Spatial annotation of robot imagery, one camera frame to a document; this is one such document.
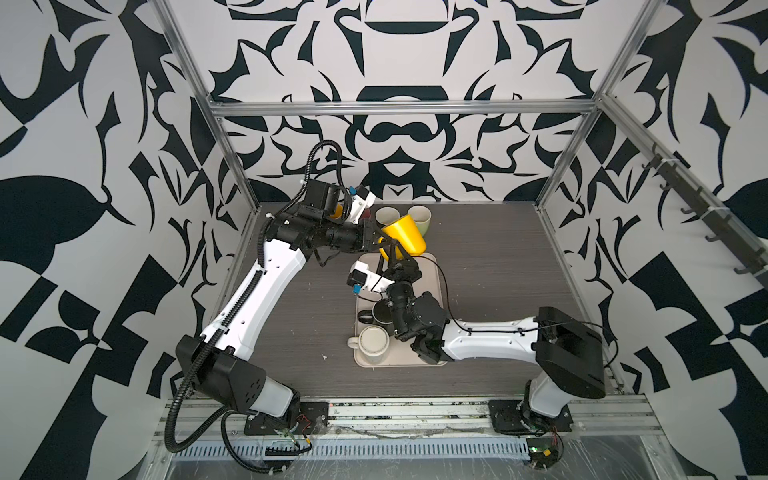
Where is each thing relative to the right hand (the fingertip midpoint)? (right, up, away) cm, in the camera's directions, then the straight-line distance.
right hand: (403, 241), depth 68 cm
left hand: (-3, +1, +1) cm, 3 cm away
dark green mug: (-4, +8, +35) cm, 36 cm away
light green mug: (+9, +8, +39) cm, 41 cm away
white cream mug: (-7, -26, +12) cm, 30 cm away
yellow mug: (+1, +2, +2) cm, 3 cm away
